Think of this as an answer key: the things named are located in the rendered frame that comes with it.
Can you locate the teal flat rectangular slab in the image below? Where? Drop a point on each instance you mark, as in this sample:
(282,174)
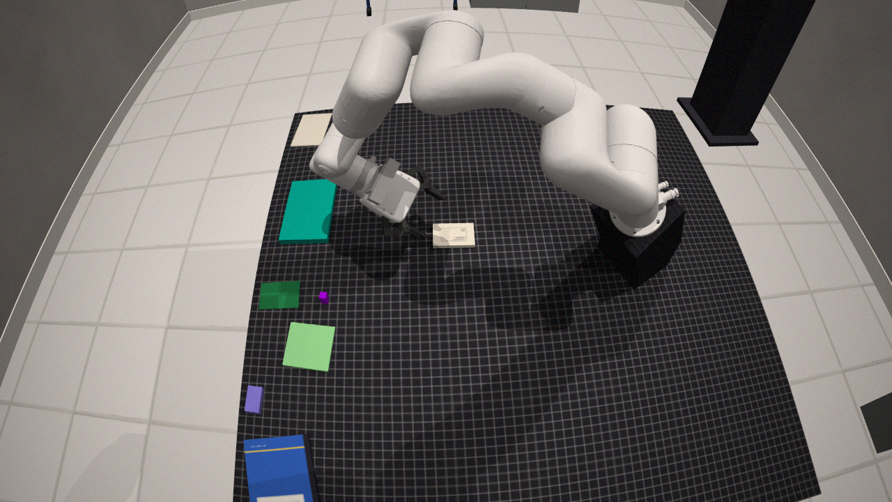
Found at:
(308,214)

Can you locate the blue notebook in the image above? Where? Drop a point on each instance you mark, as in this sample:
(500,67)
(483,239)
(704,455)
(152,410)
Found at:
(281,469)

